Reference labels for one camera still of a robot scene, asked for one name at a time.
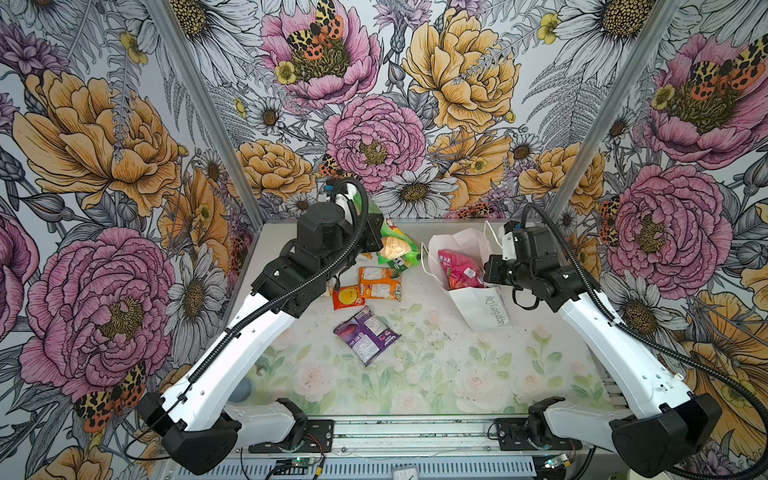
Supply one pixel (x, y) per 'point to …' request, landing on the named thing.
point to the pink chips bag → (459, 272)
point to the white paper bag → (482, 309)
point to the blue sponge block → (241, 392)
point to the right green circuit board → (559, 460)
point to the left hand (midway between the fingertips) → (383, 227)
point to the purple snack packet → (367, 335)
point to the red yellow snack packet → (347, 297)
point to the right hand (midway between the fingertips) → (485, 275)
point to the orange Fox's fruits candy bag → (379, 283)
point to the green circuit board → (300, 461)
